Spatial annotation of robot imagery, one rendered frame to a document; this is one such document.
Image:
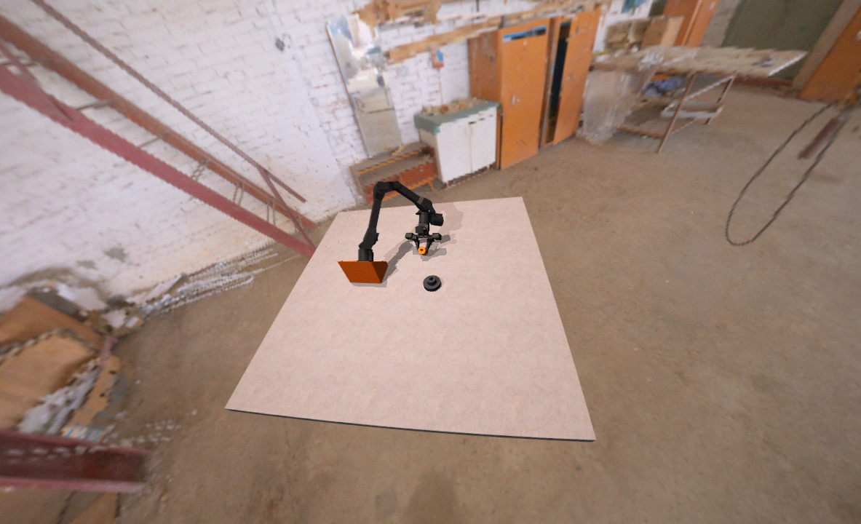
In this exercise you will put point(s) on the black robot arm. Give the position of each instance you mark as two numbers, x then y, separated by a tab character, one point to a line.
365	253

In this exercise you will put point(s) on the dark grey round pedestal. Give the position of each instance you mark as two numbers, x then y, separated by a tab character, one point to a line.
432	283

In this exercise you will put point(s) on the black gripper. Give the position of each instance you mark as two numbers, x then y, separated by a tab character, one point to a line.
430	237

